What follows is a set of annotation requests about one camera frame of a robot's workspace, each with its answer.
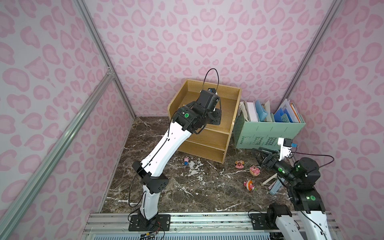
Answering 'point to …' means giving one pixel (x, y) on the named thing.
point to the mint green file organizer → (264, 134)
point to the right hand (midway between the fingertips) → (255, 150)
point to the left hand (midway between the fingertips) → (218, 112)
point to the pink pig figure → (239, 164)
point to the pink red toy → (249, 184)
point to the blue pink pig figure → (186, 160)
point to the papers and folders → (260, 111)
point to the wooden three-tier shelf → (211, 141)
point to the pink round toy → (254, 171)
